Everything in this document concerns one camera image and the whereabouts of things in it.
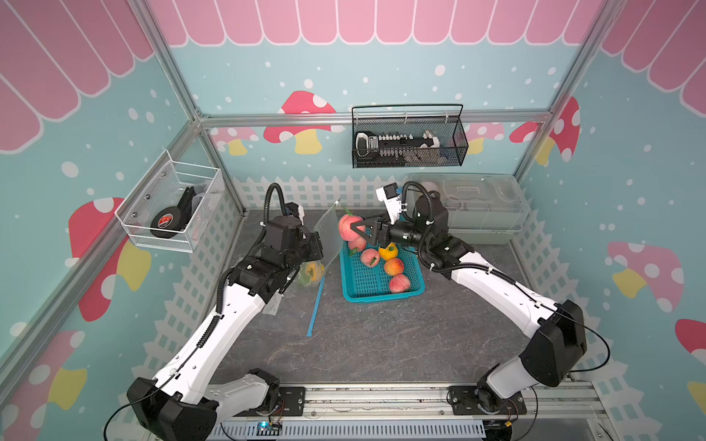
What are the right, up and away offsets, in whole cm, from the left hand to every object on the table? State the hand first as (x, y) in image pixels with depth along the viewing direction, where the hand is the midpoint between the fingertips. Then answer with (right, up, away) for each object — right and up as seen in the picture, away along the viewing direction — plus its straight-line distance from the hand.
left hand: (318, 242), depth 74 cm
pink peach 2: (+15, -6, +23) cm, 28 cm away
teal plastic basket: (+12, -15, +23) cm, 30 cm away
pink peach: (+8, +2, -7) cm, 11 cm away
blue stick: (-4, -22, +18) cm, 29 cm away
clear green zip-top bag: (-5, -10, +18) cm, 21 cm away
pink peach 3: (+24, -14, +17) cm, 33 cm away
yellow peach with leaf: (+22, -4, +25) cm, 33 cm away
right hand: (+10, +5, -5) cm, 12 cm away
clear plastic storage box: (+57, +12, +26) cm, 63 cm away
